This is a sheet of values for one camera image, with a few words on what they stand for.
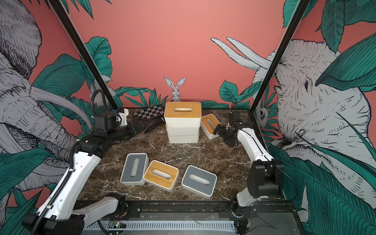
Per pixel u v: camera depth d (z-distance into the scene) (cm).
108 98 114
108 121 52
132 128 60
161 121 111
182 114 80
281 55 87
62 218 38
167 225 70
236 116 70
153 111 114
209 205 78
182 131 89
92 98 49
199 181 83
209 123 108
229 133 68
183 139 99
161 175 84
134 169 87
